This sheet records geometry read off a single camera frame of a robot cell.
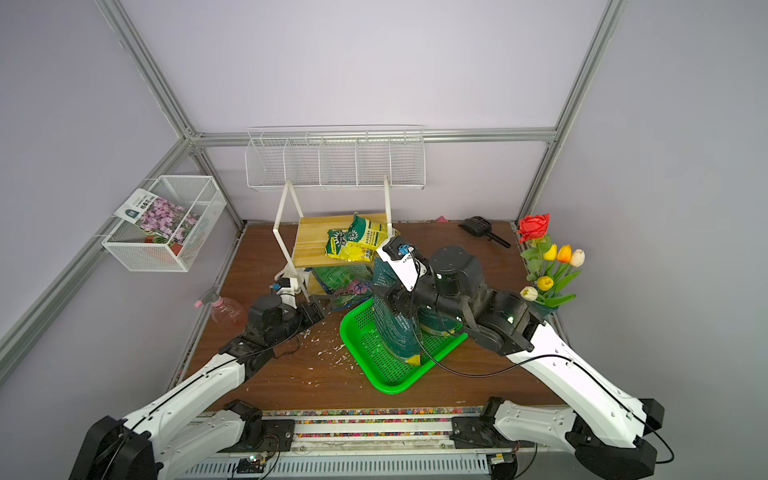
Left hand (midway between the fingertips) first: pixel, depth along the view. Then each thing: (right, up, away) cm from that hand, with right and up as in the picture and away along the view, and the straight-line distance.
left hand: (329, 304), depth 81 cm
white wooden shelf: (-10, +18, +9) cm, 23 cm away
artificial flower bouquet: (+58, +11, -4) cm, 59 cm away
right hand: (+16, +11, -22) cm, 29 cm away
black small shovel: (+51, +24, +35) cm, 66 cm away
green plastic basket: (+16, -20, +4) cm, 26 cm away
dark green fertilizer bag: (+18, -4, -11) cm, 22 cm away
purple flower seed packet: (-40, +23, -8) cm, 47 cm away
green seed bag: (+4, +4, +9) cm, 11 cm away
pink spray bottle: (-31, -3, +5) cm, 32 cm away
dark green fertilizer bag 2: (+29, -4, -2) cm, 30 cm away
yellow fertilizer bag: (+8, +17, 0) cm, 19 cm away
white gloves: (-19, +7, +24) cm, 32 cm away
